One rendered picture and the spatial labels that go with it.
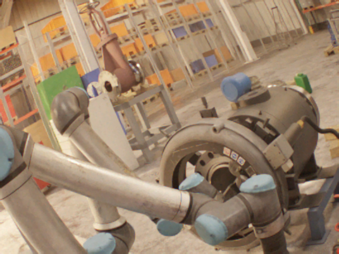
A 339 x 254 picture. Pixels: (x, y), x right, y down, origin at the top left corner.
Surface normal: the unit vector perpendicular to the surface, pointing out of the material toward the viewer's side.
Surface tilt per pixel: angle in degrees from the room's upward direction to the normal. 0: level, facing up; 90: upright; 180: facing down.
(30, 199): 87
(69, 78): 90
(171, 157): 90
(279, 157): 90
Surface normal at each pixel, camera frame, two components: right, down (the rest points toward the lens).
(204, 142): -0.64, 0.40
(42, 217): 0.64, -0.22
